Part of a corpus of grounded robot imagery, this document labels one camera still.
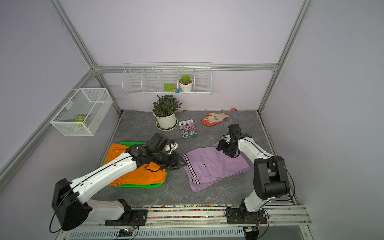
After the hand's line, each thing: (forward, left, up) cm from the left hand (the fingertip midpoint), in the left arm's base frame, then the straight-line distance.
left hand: (183, 167), depth 71 cm
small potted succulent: (+48, -3, +14) cm, 51 cm away
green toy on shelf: (+55, +7, +6) cm, 56 cm away
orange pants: (+1, +19, -7) cm, 20 cm away
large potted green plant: (+40, +12, -1) cm, 42 cm away
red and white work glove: (+46, -22, -19) cm, 54 cm away
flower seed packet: (+37, -3, -18) cm, 41 cm away
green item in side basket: (+24, +51, +13) cm, 57 cm away
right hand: (+15, -22, -12) cm, 30 cm away
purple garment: (+6, -13, -17) cm, 22 cm away
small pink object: (+56, -41, -20) cm, 72 cm away
